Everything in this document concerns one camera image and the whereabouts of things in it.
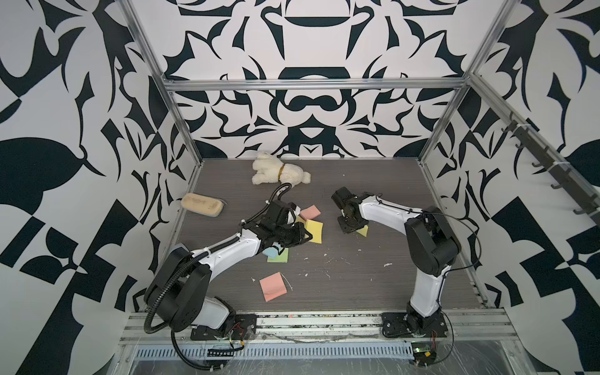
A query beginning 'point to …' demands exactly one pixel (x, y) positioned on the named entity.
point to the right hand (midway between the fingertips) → (349, 222)
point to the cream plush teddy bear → (270, 169)
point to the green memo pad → (283, 258)
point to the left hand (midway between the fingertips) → (311, 232)
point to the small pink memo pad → (310, 212)
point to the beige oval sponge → (202, 204)
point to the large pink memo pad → (273, 287)
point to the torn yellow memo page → (363, 230)
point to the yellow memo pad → (316, 230)
